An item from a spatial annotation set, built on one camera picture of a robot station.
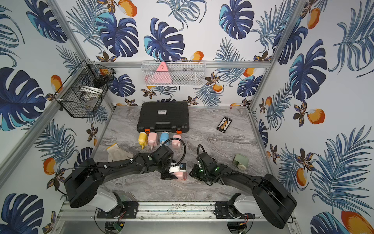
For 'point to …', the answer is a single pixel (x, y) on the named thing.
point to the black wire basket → (85, 89)
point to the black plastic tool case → (163, 116)
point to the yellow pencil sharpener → (142, 139)
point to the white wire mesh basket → (174, 72)
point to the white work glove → (115, 153)
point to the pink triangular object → (162, 75)
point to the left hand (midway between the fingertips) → (176, 169)
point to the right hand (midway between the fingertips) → (189, 174)
